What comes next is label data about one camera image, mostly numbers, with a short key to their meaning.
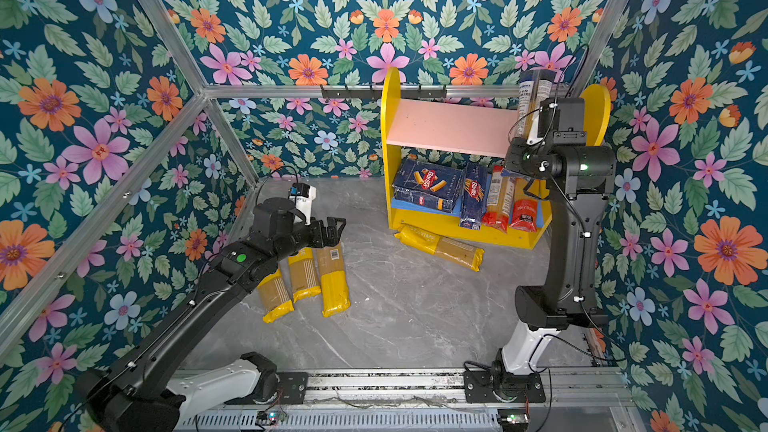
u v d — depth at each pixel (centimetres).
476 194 92
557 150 43
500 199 91
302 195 62
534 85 65
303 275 90
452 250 98
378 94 92
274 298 86
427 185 91
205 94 91
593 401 73
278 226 53
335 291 88
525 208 88
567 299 42
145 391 39
